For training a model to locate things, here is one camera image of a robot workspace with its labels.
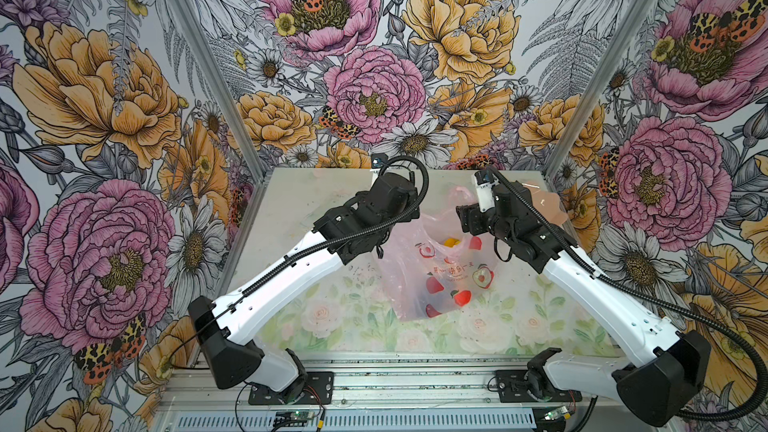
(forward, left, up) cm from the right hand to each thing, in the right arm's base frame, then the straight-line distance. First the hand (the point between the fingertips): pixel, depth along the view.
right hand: (471, 214), depth 78 cm
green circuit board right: (-40, -17, -26) cm, 50 cm away
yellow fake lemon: (+3, +2, -18) cm, 18 cm away
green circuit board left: (-39, +44, -25) cm, 64 cm away
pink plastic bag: (-6, +9, -15) cm, 18 cm away
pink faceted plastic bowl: (+22, -37, -24) cm, 50 cm away
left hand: (-2, +20, +7) cm, 21 cm away
